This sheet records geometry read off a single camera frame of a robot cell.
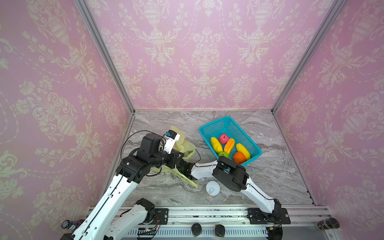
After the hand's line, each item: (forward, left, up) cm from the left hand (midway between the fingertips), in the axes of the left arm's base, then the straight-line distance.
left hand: (183, 156), depth 67 cm
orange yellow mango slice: (+19, -27, -21) cm, 39 cm away
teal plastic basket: (+36, -27, -21) cm, 50 cm away
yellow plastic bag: (+8, -1, -5) cm, 9 cm away
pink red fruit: (+24, -24, -20) cm, 39 cm away
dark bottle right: (-22, -63, -14) cm, 69 cm away
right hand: (+12, +14, -24) cm, 30 cm away
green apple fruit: (+12, -22, -19) cm, 32 cm away
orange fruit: (+10, -31, -19) cm, 38 cm away
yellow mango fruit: (+20, -19, -21) cm, 34 cm away
